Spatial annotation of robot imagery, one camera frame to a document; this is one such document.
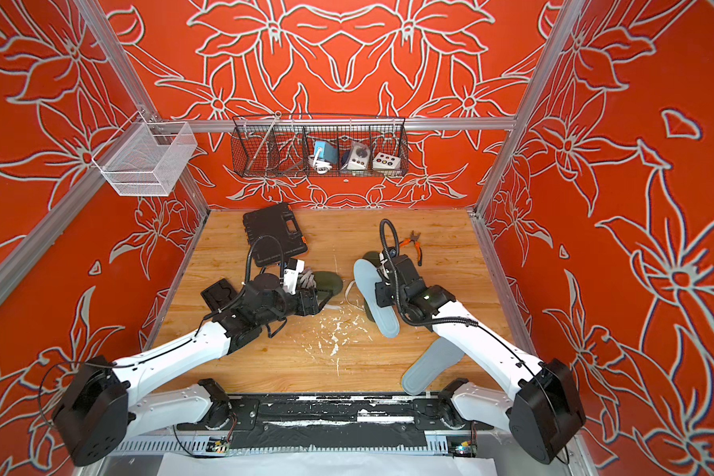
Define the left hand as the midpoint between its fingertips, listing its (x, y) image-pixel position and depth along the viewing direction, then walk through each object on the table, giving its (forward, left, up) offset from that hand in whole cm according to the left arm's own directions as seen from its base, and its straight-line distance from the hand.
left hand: (326, 291), depth 78 cm
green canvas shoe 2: (+13, -13, -2) cm, 19 cm away
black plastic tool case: (+30, +25, -12) cm, 41 cm away
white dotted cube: (+42, -14, +13) cm, 46 cm away
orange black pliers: (+34, -28, -15) cm, 47 cm away
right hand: (+4, -13, -2) cm, 14 cm away
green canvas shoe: (+10, +2, -13) cm, 16 cm away
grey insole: (-11, -31, -16) cm, 37 cm away
